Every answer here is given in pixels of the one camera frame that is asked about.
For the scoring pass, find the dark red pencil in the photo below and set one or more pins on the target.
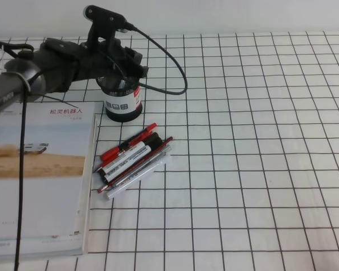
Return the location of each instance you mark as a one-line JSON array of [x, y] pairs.
[[106, 186]]

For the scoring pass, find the red capped marker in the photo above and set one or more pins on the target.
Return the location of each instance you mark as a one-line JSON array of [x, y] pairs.
[[114, 152]]

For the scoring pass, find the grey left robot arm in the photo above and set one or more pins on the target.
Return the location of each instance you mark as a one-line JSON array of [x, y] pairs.
[[57, 64]]

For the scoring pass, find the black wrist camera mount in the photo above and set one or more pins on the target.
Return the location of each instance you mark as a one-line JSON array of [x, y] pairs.
[[105, 24]]

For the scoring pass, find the red ballpoint pen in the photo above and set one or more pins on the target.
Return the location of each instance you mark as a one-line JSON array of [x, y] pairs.
[[133, 140]]

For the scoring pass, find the white marker pen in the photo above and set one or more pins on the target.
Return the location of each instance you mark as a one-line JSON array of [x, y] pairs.
[[138, 176]]

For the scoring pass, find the silver grey pen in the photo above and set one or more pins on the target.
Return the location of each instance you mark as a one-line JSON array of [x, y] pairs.
[[144, 167]]

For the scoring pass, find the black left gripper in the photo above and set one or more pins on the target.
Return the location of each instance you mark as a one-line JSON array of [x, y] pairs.
[[119, 61]]

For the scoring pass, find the black capped white marker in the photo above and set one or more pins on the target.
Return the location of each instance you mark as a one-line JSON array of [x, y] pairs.
[[124, 156]]

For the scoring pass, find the white grid tablecloth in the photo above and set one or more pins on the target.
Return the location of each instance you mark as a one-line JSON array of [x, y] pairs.
[[253, 183]]

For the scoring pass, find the white robot brochure book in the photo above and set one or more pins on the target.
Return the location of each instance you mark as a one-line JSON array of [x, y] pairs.
[[46, 163]]

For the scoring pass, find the black mesh pen holder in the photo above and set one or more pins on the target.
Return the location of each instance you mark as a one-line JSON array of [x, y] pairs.
[[122, 100]]

